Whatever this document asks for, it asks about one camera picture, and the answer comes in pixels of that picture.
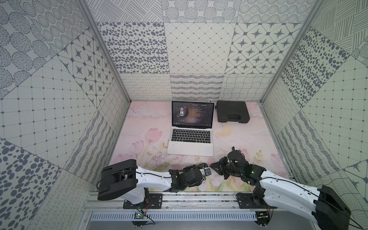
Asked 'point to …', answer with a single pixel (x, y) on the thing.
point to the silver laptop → (191, 132)
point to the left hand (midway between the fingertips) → (200, 168)
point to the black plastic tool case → (232, 111)
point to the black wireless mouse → (202, 165)
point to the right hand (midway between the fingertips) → (210, 165)
